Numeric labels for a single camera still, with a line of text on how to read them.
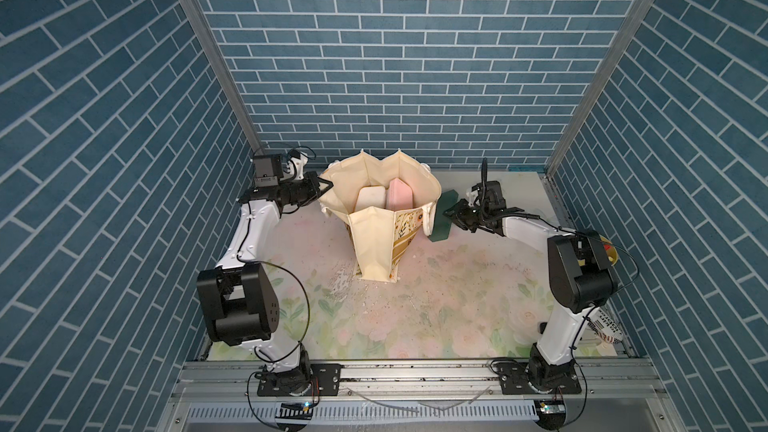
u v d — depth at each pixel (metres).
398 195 0.91
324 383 0.74
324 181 0.83
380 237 0.80
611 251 0.82
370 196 0.97
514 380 0.74
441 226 0.94
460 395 0.72
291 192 0.71
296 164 0.77
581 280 0.50
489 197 0.78
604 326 0.80
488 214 0.76
